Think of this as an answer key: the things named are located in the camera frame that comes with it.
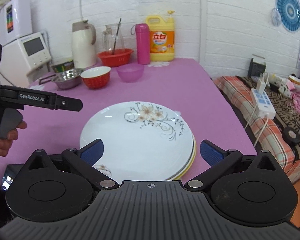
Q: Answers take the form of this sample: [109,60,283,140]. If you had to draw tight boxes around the glass carafe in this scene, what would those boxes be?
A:
[102,23,125,53]

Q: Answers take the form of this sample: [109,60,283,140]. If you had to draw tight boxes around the black rimmed white plate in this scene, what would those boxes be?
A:
[168,134,196,181]

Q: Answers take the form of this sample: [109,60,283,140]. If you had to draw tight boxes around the pink thermos bottle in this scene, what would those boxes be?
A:
[130,23,151,65]

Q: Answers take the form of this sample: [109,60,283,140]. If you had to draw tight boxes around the black tape roll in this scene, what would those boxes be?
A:
[282,127,300,145]

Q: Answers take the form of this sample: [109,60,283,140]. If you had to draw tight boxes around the purple plastic bowl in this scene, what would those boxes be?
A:
[116,63,145,82]

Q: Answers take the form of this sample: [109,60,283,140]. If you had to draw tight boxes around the green instant noodle bowl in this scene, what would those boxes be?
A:
[51,60,74,73]

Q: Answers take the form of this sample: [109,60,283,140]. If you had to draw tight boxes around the person's left hand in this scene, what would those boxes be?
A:
[0,121,27,157]

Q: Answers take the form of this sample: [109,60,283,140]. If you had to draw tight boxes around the patterned side table cloth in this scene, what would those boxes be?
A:
[213,76,300,183]

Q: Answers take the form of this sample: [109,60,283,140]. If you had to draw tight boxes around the black straw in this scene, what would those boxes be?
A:
[112,18,122,55]

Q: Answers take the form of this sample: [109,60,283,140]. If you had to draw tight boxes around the red plastic basket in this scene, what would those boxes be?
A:
[97,48,134,67]

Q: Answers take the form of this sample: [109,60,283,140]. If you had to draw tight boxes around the white water purifier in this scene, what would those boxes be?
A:
[0,0,33,46]

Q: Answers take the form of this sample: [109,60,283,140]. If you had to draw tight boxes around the black small box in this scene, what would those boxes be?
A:
[248,58,266,77]

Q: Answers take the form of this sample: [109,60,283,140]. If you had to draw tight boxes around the black rectangular frame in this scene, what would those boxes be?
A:
[39,74,56,85]

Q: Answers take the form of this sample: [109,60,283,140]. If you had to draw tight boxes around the blue wall decoration plates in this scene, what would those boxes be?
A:
[271,0,300,33]

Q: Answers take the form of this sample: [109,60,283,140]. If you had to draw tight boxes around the floral white plate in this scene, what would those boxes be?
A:
[79,101,197,183]

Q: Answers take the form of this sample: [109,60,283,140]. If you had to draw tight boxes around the red ceramic bowl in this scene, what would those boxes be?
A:
[81,66,111,89]

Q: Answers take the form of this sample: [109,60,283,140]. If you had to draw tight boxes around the purple floral tablecloth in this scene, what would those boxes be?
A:
[0,57,258,213]

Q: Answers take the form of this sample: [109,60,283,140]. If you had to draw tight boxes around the white power strip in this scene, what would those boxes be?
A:
[250,88,276,120]

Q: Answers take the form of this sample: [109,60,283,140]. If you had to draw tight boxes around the yellow detergent bottle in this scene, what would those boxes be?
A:
[146,10,175,61]

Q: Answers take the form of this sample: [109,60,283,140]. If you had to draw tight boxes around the stainless steel bowl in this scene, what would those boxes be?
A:
[51,68,84,90]

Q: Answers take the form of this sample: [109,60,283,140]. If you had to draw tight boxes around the white water dispenser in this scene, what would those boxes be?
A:
[0,33,51,87]

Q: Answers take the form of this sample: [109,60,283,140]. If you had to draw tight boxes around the cream thermos jug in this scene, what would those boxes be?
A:
[71,20,97,69]

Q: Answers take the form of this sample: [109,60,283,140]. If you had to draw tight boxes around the small ceramic bowl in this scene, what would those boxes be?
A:
[288,75,300,89]

